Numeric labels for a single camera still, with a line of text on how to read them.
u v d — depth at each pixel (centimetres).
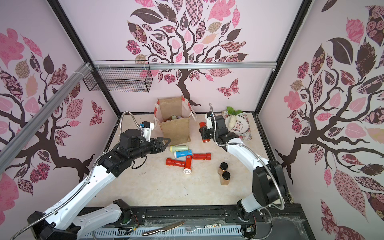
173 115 107
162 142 64
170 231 70
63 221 38
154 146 61
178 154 93
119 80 122
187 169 87
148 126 64
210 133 74
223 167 81
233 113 117
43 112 61
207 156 92
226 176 78
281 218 73
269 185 43
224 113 118
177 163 90
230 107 118
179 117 110
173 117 109
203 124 85
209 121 76
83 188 43
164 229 70
